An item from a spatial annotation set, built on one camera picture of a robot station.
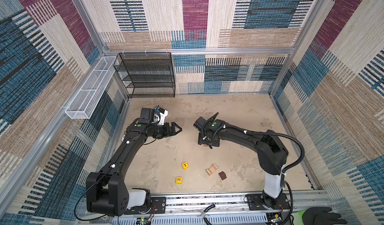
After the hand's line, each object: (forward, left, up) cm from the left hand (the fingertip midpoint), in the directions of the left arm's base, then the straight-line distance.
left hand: (175, 129), depth 80 cm
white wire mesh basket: (+6, +41, +16) cm, 44 cm away
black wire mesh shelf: (+46, +23, +2) cm, 52 cm away
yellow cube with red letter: (-13, -4, -17) cm, 22 cm away
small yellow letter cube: (-21, -1, -16) cm, 27 cm away
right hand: (-3, -17, -13) cm, 21 cm away
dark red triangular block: (-19, -25, -17) cm, 36 cm away
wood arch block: (-16, -19, -17) cm, 30 cm away
